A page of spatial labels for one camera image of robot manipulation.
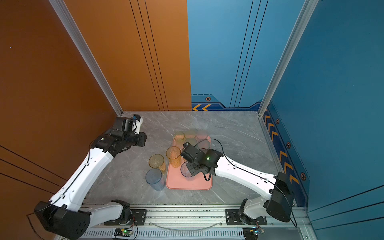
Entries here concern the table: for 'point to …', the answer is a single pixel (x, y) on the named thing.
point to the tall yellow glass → (174, 153)
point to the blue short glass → (185, 171)
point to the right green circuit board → (251, 233)
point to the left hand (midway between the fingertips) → (146, 134)
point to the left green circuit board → (123, 232)
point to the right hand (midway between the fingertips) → (194, 164)
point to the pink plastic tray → (175, 181)
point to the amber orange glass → (157, 161)
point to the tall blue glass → (154, 177)
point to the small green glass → (179, 137)
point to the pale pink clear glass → (201, 135)
